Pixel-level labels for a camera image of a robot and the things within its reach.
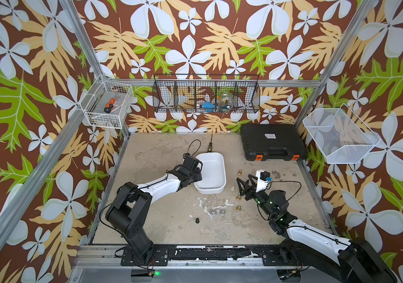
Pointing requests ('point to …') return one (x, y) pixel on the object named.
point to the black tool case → (272, 142)
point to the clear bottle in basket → (226, 99)
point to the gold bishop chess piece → (238, 198)
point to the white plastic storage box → (214, 177)
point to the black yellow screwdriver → (210, 145)
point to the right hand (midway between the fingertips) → (242, 177)
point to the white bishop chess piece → (233, 188)
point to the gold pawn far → (240, 173)
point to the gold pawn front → (238, 209)
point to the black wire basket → (202, 93)
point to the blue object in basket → (208, 107)
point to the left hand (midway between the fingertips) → (199, 171)
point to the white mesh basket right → (341, 135)
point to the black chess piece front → (197, 220)
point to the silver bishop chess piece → (213, 213)
